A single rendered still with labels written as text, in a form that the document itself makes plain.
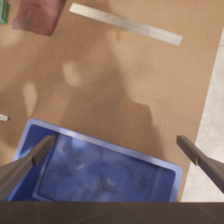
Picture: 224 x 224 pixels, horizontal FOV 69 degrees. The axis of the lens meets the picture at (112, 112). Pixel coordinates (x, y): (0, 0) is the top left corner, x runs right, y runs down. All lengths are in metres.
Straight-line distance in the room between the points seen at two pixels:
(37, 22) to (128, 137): 0.43
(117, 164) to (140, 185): 0.07
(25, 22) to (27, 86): 0.20
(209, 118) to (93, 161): 0.70
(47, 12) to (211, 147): 0.90
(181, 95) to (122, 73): 0.16
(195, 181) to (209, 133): 0.25
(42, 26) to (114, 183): 0.48
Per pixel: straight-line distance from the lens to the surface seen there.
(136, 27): 0.51
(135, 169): 0.42
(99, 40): 0.50
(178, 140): 0.17
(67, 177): 0.45
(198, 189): 0.97
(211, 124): 0.97
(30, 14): 0.62
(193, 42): 0.51
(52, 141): 0.17
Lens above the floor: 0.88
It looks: 78 degrees down
